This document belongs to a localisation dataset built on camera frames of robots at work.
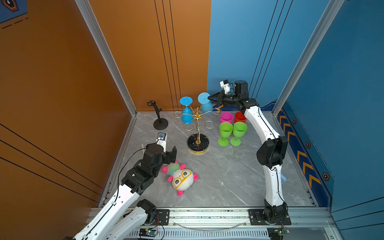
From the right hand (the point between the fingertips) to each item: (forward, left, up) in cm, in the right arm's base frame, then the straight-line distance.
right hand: (207, 98), depth 84 cm
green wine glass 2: (-8, -20, -19) cm, 29 cm away
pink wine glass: (+4, -13, -20) cm, 24 cm away
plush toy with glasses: (-37, +14, -25) cm, 47 cm away
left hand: (-25, +22, -8) cm, 34 cm away
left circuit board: (-59, +30, -32) cm, 74 cm away
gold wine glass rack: (-10, +6, -30) cm, 32 cm away
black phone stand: (+7, +34, -29) cm, 45 cm away
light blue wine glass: (+2, 0, -8) cm, 9 cm away
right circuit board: (-59, -31, -34) cm, 75 cm away
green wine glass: (-7, -12, -20) cm, 24 cm away
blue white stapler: (-35, -42, -31) cm, 63 cm away
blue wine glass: (-2, +12, -11) cm, 17 cm away
